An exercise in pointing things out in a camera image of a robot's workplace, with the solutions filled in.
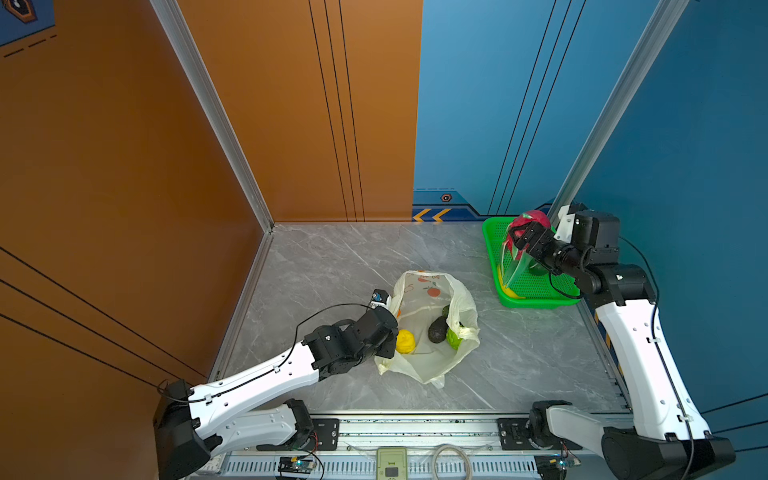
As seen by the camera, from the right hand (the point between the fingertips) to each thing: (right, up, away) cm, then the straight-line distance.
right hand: (517, 237), depth 70 cm
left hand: (-29, -24, +5) cm, 38 cm away
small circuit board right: (+9, -54, 0) cm, 55 cm away
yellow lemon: (-26, -29, +13) cm, 41 cm away
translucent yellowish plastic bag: (-21, -18, +27) cm, 39 cm away
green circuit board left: (-54, -54, +1) cm, 76 cm away
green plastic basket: (+14, -14, +32) cm, 38 cm away
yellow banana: (+9, -17, +27) cm, 33 cm away
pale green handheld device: (-30, -52, -2) cm, 60 cm away
